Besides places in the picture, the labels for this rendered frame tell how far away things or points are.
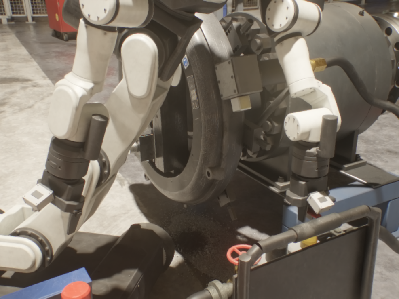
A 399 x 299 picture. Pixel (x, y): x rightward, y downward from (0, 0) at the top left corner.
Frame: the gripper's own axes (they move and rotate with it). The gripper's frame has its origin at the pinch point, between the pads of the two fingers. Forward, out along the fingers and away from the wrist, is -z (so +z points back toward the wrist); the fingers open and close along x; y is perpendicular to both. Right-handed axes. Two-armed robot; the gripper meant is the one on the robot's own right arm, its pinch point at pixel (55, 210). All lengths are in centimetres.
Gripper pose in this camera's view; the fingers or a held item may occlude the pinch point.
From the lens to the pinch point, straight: 115.7
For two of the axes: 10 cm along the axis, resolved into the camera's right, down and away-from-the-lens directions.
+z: 3.1, -8.7, -3.7
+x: 8.2, 4.5, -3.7
